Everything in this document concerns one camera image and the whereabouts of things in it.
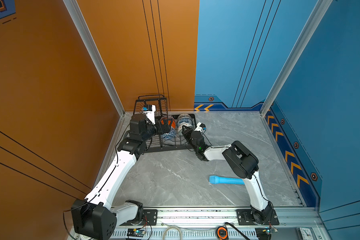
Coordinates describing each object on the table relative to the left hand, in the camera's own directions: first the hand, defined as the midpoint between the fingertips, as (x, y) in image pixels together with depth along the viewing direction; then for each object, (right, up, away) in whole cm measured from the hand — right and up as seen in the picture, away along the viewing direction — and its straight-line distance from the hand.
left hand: (165, 118), depth 75 cm
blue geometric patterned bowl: (0, -10, +28) cm, 30 cm away
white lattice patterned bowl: (+11, +4, +34) cm, 36 cm away
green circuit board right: (+50, -53, -6) cm, 73 cm away
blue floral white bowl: (+11, +1, +33) cm, 34 cm away
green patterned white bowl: (+7, -4, +20) cm, 22 cm away
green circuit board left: (-12, -55, -5) cm, 56 cm away
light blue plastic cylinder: (+27, -34, +6) cm, 43 cm away
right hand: (+6, -4, +19) cm, 21 cm away
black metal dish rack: (-7, -15, +14) cm, 21 cm away
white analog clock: (+64, -53, -8) cm, 83 cm away
